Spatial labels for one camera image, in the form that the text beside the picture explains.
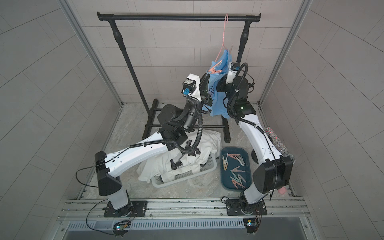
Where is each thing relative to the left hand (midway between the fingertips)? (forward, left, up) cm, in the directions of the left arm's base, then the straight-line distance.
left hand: (209, 73), depth 50 cm
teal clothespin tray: (-12, -18, -54) cm, 58 cm away
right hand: (+19, -7, -12) cm, 24 cm away
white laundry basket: (-21, +23, -50) cm, 59 cm away
